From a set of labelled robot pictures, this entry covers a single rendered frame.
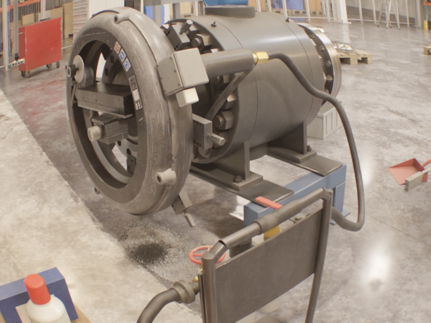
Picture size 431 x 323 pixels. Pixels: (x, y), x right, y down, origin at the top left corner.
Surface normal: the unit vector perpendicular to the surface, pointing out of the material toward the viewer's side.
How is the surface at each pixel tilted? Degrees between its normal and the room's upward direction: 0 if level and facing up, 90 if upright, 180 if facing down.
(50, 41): 90
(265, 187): 0
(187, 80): 67
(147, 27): 39
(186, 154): 102
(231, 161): 90
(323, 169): 0
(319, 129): 90
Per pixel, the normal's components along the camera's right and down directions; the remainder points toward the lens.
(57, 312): 0.54, -0.61
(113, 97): -0.77, 0.28
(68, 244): -0.06, -0.93
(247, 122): 0.62, 0.52
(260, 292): 0.63, 0.25
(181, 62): 0.56, -0.12
